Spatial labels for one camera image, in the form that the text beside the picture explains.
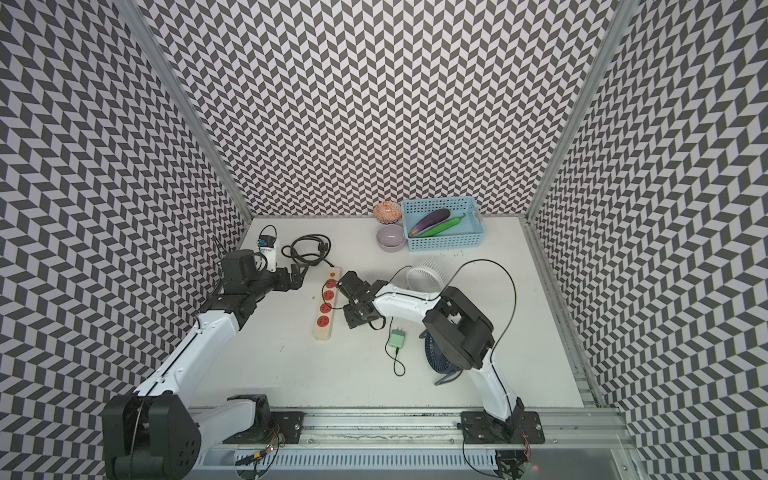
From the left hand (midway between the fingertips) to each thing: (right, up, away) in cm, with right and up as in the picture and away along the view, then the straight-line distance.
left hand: (289, 267), depth 84 cm
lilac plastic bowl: (+28, +9, +25) cm, 39 cm away
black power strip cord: (-1, +1, +21) cm, 21 cm away
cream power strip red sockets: (+9, -16, +5) cm, 19 cm away
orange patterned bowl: (+27, +19, +35) cm, 48 cm away
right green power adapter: (+31, -21, +3) cm, 38 cm away
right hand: (+19, -17, +8) cm, 26 cm away
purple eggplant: (+43, +16, +28) cm, 54 cm away
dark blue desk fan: (+42, -24, -6) cm, 49 cm away
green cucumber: (+48, +12, +27) cm, 56 cm away
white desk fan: (+39, -5, +8) cm, 40 cm away
